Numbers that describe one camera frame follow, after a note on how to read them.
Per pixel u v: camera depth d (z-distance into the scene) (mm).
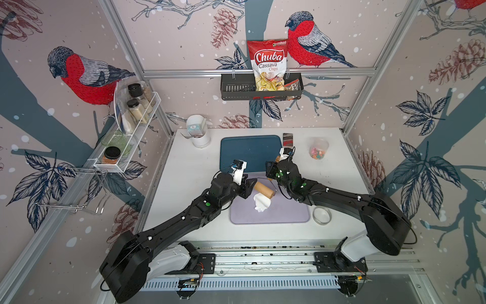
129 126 702
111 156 596
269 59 797
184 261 609
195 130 1049
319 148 1041
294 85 860
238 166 674
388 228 432
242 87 1067
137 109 761
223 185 588
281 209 876
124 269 395
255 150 1111
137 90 791
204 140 1100
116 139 694
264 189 810
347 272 669
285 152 758
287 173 624
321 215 857
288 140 1193
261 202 893
